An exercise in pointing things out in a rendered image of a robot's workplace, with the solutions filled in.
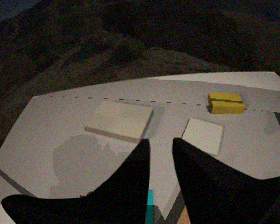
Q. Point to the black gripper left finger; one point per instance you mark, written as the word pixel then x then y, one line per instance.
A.
pixel 122 199

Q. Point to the yellow rectangular block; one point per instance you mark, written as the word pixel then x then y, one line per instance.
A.
pixel 225 103

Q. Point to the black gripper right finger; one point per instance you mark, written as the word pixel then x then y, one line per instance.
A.
pixel 215 193

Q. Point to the tan rectangular block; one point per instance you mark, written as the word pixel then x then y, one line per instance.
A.
pixel 120 121

